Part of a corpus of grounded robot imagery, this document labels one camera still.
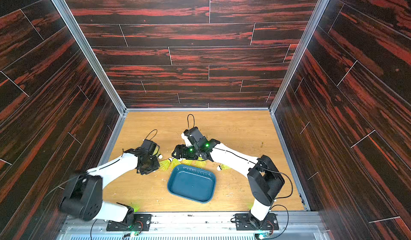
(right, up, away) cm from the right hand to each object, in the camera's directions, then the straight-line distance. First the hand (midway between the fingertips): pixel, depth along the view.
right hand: (180, 152), depth 83 cm
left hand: (-14, -10, +8) cm, 19 cm away
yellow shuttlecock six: (+9, -8, +10) cm, 16 cm away
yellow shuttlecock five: (+4, -8, +10) cm, 13 cm away
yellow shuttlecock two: (+23, -9, +6) cm, 25 cm away
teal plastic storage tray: (+6, -18, +5) cm, 20 cm away
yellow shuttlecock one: (-10, -8, +5) cm, 14 cm away
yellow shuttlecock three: (-4, -8, +9) cm, 13 cm away
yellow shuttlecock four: (-11, 0, -4) cm, 11 cm away
